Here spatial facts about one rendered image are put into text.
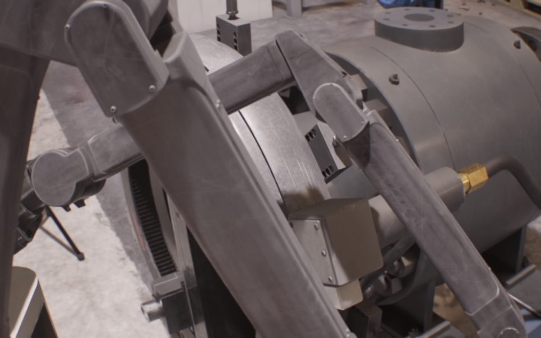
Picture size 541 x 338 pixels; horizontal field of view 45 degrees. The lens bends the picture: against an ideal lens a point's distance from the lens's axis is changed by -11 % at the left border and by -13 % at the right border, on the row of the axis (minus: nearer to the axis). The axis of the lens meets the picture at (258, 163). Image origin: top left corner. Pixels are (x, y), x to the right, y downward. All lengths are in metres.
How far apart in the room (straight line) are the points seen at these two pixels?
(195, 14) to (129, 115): 4.74
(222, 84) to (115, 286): 1.57
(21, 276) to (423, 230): 0.53
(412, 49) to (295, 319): 1.04
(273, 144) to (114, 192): 1.95
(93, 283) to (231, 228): 1.96
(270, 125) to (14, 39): 0.71
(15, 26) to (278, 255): 0.23
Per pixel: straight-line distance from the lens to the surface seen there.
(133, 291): 2.34
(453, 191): 1.12
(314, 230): 0.98
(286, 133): 1.09
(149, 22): 0.40
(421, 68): 1.43
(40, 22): 0.42
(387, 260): 1.29
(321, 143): 1.08
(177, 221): 1.32
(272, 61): 0.86
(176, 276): 1.47
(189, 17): 5.16
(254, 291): 0.49
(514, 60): 1.61
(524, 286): 1.81
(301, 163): 1.08
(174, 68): 0.42
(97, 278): 2.44
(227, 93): 0.88
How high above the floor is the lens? 1.31
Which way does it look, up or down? 26 degrees down
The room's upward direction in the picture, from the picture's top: 6 degrees counter-clockwise
